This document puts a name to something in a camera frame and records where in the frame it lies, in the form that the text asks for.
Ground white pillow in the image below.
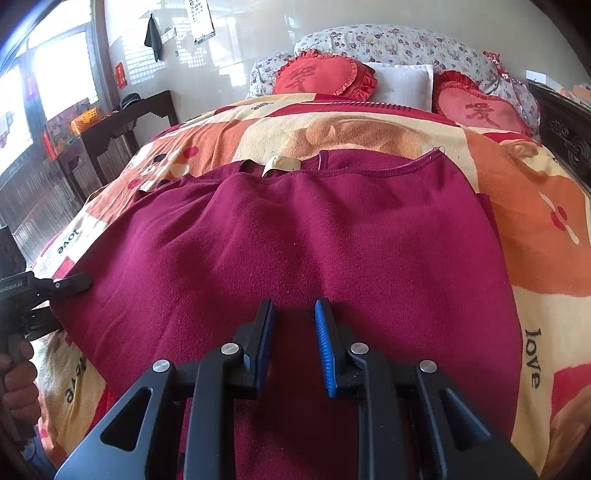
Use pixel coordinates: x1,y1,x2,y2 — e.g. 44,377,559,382
365,62,435,112

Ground red heart cushion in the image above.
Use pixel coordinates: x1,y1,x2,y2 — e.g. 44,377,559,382
273,50,378,100
431,73,532,136

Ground maroon sweater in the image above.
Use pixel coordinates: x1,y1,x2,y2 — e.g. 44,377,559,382
48,148,522,480

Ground printed fleece blanket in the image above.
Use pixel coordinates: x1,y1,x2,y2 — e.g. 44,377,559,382
32,92,591,480

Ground dark wooden nightstand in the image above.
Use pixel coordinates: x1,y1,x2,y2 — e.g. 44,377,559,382
526,78,591,185

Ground dark wooden desk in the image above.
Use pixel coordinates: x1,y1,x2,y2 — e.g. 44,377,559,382
60,90,178,190

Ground dark hanging cloth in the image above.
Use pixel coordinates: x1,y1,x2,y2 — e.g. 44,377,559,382
144,14,163,63

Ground wall calendar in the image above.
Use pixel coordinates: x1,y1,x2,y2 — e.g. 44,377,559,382
185,0,215,44

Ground person's left hand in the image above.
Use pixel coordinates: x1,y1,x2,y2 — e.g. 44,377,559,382
0,344,41,409

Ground floral pillow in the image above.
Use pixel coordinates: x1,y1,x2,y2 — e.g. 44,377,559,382
246,51,301,99

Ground window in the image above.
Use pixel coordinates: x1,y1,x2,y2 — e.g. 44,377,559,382
0,18,105,176

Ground orange basket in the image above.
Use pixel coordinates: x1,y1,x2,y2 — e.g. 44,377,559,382
69,107,100,137

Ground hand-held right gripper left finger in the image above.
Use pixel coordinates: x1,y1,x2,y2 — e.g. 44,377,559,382
54,298,278,480

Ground dark slatted wooden cabinet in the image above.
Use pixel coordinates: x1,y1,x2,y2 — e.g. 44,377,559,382
0,154,100,261

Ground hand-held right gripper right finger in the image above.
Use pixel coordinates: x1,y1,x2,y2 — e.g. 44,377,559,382
314,298,539,480

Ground floral pillows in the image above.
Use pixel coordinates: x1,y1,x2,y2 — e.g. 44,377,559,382
294,24,541,134

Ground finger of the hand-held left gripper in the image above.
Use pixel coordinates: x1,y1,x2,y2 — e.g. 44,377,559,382
25,308,63,335
32,272,93,298

